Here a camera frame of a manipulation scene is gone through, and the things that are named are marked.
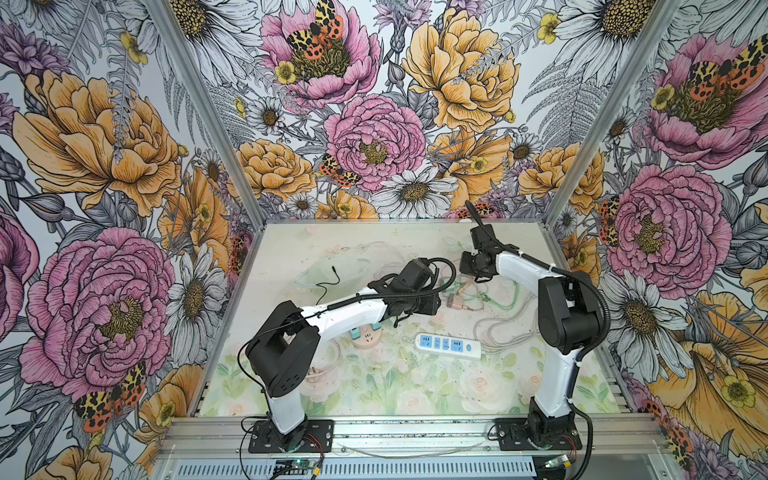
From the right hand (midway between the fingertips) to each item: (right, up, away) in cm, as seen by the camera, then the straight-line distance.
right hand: (466, 271), depth 101 cm
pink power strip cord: (-46, -26, -20) cm, 56 cm away
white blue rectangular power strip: (-9, -20, -14) cm, 26 cm away
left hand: (-14, -9, -15) cm, 22 cm away
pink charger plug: (-4, -10, -4) cm, 11 cm away
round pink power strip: (-31, -18, -13) cm, 38 cm away
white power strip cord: (+3, -17, -7) cm, 18 cm away
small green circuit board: (-47, -43, -30) cm, 70 cm away
